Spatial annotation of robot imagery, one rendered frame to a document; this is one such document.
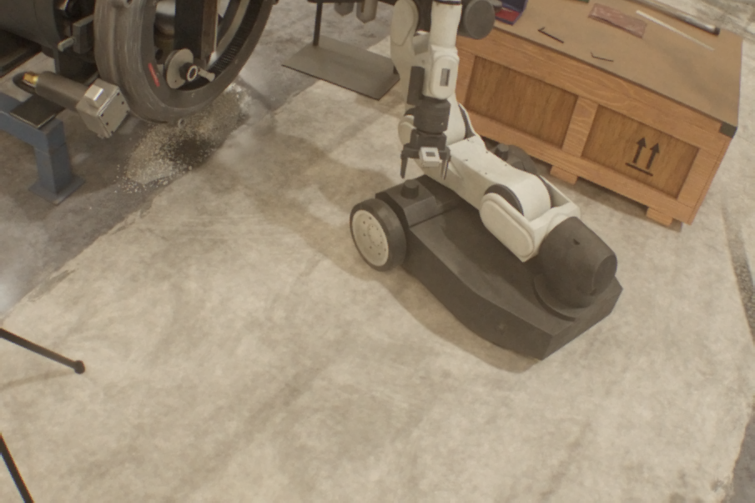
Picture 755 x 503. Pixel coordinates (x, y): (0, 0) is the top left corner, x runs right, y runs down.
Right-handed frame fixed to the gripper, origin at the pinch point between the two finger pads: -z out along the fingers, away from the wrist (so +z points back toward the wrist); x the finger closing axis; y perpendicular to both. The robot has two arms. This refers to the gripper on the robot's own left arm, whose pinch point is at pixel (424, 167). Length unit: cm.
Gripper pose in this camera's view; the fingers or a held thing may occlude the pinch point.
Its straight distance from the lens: 197.3
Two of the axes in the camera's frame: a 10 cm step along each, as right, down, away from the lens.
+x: -9.7, -0.1, -2.5
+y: 2.2, 4.3, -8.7
